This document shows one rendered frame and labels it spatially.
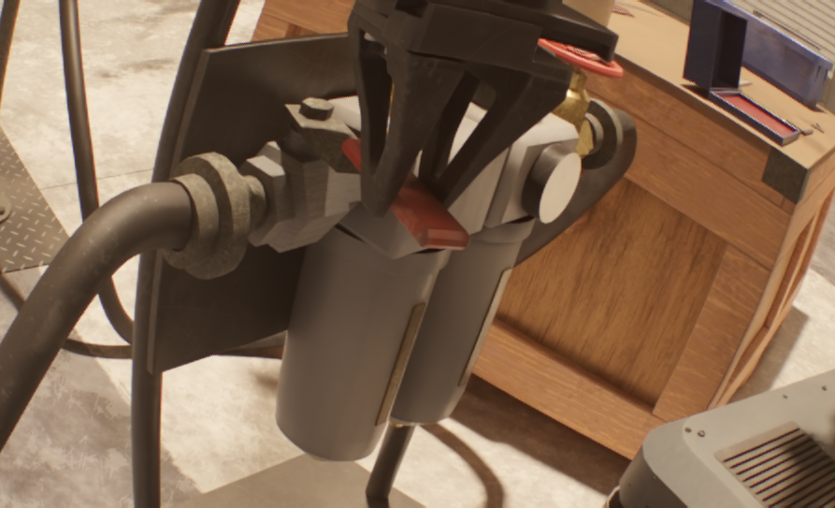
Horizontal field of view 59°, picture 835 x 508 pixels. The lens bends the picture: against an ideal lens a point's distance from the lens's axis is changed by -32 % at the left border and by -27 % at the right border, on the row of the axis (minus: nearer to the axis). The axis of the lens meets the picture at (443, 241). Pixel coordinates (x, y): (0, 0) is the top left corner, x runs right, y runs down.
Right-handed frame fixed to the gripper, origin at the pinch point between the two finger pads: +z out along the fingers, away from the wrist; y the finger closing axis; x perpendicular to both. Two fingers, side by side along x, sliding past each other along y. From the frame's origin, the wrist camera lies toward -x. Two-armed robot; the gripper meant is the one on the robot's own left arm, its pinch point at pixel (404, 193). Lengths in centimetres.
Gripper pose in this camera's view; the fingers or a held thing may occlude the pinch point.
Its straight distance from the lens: 37.8
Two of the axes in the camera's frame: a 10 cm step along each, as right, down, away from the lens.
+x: 4.2, 4.8, -7.7
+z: -2.9, 8.7, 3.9
